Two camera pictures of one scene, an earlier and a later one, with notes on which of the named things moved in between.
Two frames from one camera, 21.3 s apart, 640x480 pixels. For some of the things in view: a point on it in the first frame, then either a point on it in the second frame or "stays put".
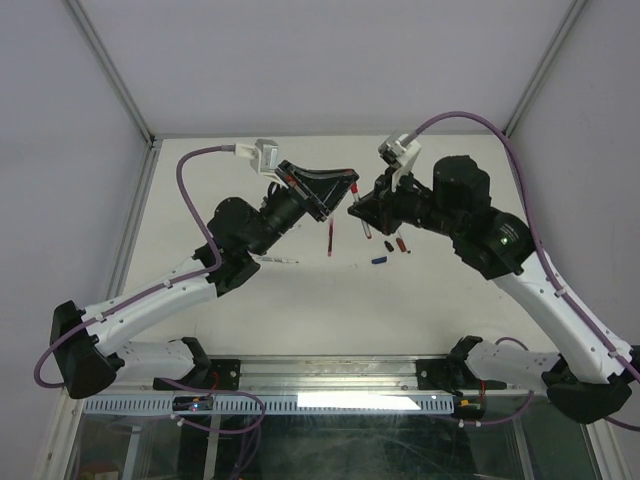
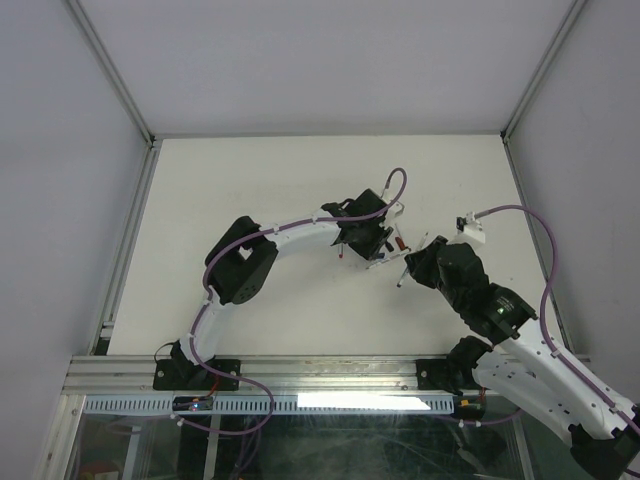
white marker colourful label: x=275 y=260 → x=419 y=248
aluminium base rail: x=315 y=376 stays put
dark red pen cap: x=401 y=244 stays put
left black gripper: x=319 y=195 → x=372 y=251
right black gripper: x=380 y=209 → x=418 y=262
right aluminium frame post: x=544 y=65 stays put
